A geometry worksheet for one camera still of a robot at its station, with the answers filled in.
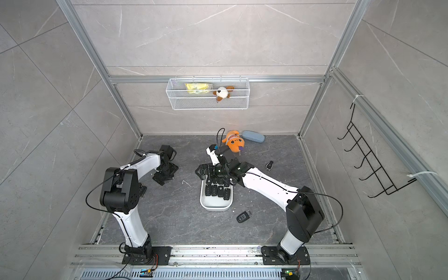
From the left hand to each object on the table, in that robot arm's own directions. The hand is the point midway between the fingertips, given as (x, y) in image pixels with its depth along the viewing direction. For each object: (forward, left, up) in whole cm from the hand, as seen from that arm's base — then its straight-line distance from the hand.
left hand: (172, 172), depth 98 cm
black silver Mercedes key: (+4, -57, -2) cm, 58 cm away
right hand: (-10, -21, +16) cm, 28 cm away
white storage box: (-17, -25, -3) cm, 30 cm away
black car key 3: (-12, -28, -2) cm, 30 cm away
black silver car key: (-26, -39, -2) cm, 47 cm away
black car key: (-11, -21, -2) cm, 24 cm away
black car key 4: (-14, -31, -1) cm, 34 cm away
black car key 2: (-11, -24, -1) cm, 27 cm away
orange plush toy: (+17, -37, +6) cm, 41 cm away
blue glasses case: (+28, -50, -1) cm, 57 cm away
